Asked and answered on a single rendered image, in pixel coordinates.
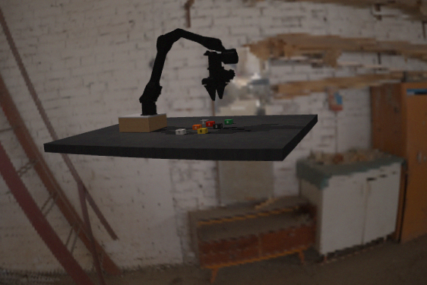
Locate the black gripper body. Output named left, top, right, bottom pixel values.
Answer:
left=201, top=65, right=230, bottom=85

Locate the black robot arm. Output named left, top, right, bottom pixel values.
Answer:
left=139, top=28, right=239, bottom=116

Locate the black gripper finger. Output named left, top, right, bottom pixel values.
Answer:
left=216, top=84, right=228, bottom=99
left=204, top=84, right=219, bottom=101

